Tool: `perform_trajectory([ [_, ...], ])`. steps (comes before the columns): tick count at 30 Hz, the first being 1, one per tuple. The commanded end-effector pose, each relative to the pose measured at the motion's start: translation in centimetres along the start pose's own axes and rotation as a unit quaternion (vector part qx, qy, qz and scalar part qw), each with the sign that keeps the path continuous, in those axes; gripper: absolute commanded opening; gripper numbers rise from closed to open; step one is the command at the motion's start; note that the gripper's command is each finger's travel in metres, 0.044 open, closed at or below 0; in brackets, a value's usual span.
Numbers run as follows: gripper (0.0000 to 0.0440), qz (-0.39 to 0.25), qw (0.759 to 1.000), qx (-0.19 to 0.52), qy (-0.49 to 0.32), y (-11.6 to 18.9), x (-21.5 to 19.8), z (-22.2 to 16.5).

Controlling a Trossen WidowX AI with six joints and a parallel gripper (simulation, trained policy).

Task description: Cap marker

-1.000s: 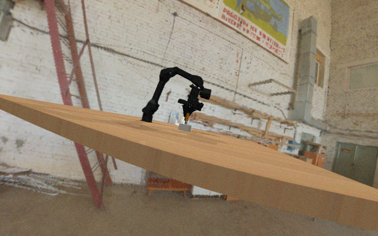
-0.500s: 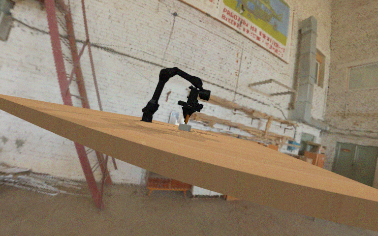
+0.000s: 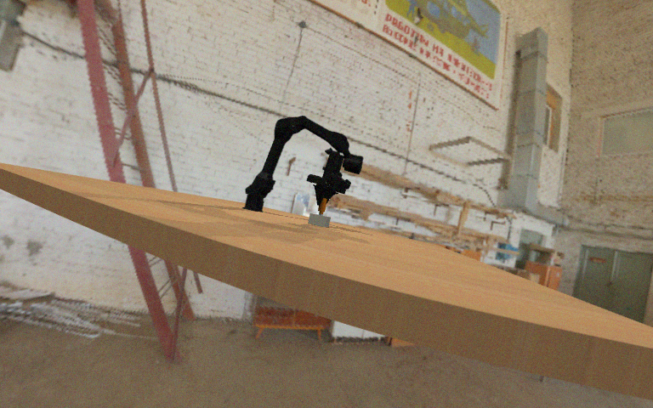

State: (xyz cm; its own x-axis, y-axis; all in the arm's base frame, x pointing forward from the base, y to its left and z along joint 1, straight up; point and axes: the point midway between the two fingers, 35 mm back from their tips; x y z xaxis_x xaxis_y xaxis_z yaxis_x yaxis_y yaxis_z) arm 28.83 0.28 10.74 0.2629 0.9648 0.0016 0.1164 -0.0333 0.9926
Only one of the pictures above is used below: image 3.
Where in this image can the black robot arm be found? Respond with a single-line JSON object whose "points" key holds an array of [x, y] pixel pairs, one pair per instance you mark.
{"points": [[285, 128]]}

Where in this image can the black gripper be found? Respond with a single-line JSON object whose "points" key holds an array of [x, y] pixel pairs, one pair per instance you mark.
{"points": [[324, 188]]}

